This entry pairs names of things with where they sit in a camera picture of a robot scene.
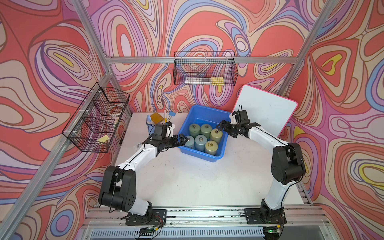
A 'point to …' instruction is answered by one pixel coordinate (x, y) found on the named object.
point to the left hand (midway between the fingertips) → (183, 140)
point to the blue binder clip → (171, 114)
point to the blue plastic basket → (203, 115)
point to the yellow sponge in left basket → (103, 138)
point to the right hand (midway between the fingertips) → (221, 132)
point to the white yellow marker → (165, 116)
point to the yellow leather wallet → (156, 118)
